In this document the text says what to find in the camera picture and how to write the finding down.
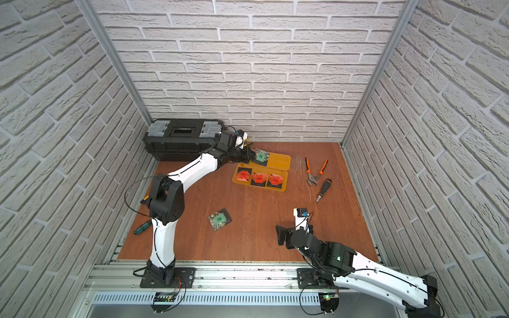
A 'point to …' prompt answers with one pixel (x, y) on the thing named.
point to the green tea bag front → (261, 155)
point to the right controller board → (329, 301)
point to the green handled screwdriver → (143, 227)
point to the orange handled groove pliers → (313, 179)
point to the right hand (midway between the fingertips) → (288, 227)
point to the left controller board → (163, 297)
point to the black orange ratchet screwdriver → (325, 186)
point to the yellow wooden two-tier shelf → (267, 169)
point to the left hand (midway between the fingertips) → (259, 151)
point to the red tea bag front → (258, 179)
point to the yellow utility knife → (144, 200)
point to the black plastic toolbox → (176, 140)
